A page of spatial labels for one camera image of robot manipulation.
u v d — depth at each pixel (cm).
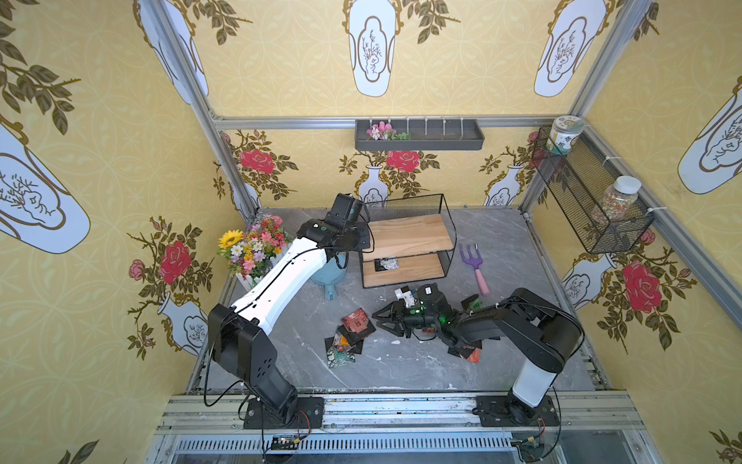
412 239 93
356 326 88
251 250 88
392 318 78
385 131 88
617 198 65
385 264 101
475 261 104
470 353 84
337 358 84
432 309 71
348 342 85
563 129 85
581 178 92
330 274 103
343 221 60
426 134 92
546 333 49
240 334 42
